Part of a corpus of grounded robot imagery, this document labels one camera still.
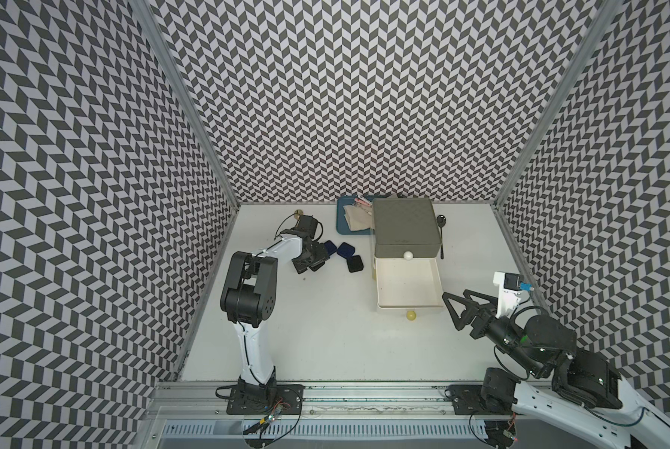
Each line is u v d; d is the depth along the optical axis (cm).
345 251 103
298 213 112
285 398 72
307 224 83
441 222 111
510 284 53
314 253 89
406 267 91
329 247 105
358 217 113
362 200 120
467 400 74
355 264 102
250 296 52
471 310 52
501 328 53
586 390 44
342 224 112
